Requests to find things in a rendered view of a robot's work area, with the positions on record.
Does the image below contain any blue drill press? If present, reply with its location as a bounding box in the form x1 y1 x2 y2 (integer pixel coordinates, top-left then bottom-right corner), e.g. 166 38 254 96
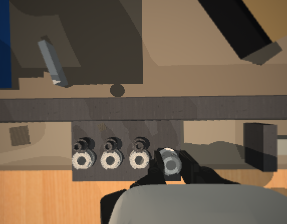
0 0 12 88

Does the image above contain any tan wooden bar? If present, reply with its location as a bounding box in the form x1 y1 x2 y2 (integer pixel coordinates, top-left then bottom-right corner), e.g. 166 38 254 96
198 0 287 59

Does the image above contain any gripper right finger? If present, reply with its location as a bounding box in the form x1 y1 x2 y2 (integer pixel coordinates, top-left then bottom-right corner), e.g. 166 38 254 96
179 150 240 184

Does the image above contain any dark grey plate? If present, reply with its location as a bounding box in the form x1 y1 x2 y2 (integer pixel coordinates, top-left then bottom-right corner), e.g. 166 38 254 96
71 120 181 182

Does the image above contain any grey flanged bushing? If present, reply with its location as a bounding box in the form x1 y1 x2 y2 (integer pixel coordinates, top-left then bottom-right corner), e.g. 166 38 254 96
161 151 182 176

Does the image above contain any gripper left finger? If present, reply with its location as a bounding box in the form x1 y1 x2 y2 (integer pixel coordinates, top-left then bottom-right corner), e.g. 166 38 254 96
100 150 167 224

